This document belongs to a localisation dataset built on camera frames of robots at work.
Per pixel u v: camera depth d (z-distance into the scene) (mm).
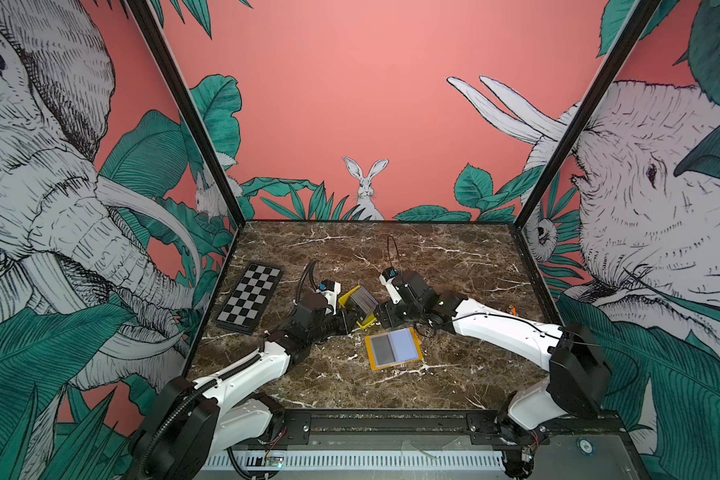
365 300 929
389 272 747
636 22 703
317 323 663
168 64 766
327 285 763
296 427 733
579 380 431
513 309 951
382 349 866
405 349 879
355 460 701
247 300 933
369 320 885
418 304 623
